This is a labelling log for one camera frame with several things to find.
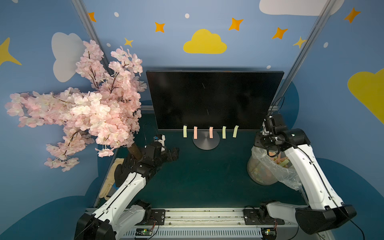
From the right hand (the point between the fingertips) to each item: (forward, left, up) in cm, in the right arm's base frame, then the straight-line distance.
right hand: (258, 140), depth 75 cm
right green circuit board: (-37, -7, -29) cm, 47 cm away
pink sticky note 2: (+9, +24, -6) cm, 26 cm away
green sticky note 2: (+10, +9, -6) cm, 15 cm away
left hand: (-2, +45, -9) cm, 46 cm away
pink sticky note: (+8, +33, -7) cm, 34 cm away
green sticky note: (+8, +39, -6) cm, 40 cm away
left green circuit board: (-40, +56, -26) cm, 73 cm away
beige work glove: (-17, +82, -24) cm, 87 cm away
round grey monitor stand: (+15, +27, -26) cm, 41 cm away
